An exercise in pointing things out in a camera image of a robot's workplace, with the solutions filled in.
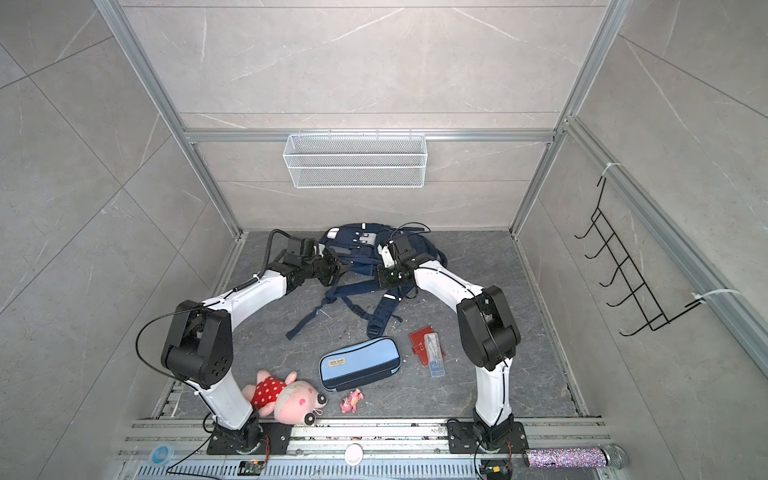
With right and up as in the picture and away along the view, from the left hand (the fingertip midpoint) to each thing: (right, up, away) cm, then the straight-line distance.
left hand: (356, 256), depth 88 cm
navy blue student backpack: (-1, +5, +19) cm, 20 cm away
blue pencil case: (+1, -31, -6) cm, 31 cm away
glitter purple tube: (+62, -47, -20) cm, 80 cm away
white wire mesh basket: (-2, +33, +13) cm, 35 cm away
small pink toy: (0, -38, -12) cm, 40 cm away
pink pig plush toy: (-14, -36, -17) cm, 42 cm away
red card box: (+19, -27, 0) cm, 33 cm away
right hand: (+6, -6, +6) cm, 11 cm away
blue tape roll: (-46, -49, -17) cm, 69 cm away
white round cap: (+1, -49, -17) cm, 51 cm away
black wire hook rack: (+66, -9, -24) cm, 71 cm away
